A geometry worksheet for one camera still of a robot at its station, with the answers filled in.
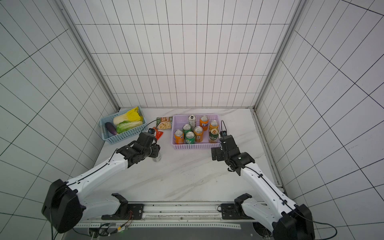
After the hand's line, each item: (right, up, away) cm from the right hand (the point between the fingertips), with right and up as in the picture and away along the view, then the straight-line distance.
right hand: (216, 148), depth 82 cm
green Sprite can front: (-15, +5, +7) cm, 17 cm away
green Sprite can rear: (-17, +11, +11) cm, 24 cm away
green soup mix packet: (-35, +14, +26) cm, 46 cm away
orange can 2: (-10, +8, +10) cm, 16 cm away
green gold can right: (0, +6, +10) cm, 11 cm away
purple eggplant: (-71, +10, +20) cm, 74 cm away
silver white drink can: (-35, -8, +7) cm, 37 cm away
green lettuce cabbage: (-59, +12, +17) cm, 63 cm away
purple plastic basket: (-24, +16, +24) cm, 37 cm away
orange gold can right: (0, +13, +13) cm, 19 cm away
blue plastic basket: (-67, +4, +12) cm, 68 cm away
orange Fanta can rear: (-6, +14, +15) cm, 22 cm away
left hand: (-37, -1, +2) cm, 37 cm away
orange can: (-22, +6, +8) cm, 24 cm away
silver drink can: (-14, +15, +12) cm, 24 cm away
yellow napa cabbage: (-55, +20, +21) cm, 62 cm away
